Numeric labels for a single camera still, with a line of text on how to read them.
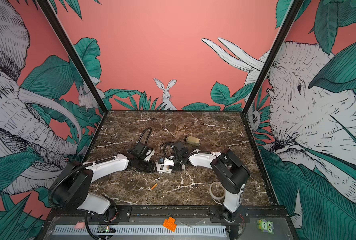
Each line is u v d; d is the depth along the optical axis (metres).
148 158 0.81
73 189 0.43
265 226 0.70
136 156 0.70
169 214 0.75
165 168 0.88
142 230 0.70
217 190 0.82
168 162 0.79
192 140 1.00
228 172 0.48
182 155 0.71
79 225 0.69
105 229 0.70
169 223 0.70
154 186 0.83
